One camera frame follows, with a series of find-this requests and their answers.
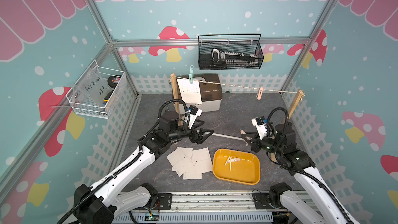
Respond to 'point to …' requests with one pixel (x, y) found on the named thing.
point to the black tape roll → (113, 81)
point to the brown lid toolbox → (210, 92)
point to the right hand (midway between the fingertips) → (243, 135)
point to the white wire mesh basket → (98, 111)
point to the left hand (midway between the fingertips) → (207, 130)
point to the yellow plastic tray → (236, 166)
